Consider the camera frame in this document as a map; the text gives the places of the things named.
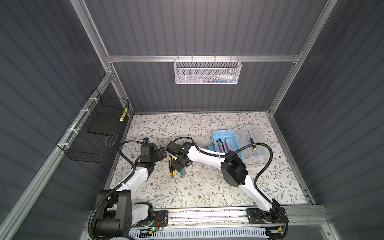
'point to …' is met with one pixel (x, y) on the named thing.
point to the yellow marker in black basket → (124, 114)
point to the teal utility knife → (182, 172)
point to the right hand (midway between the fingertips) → (180, 166)
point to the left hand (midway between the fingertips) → (156, 151)
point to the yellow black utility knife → (171, 170)
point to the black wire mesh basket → (92, 134)
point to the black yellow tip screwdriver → (254, 148)
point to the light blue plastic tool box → (224, 141)
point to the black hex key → (222, 144)
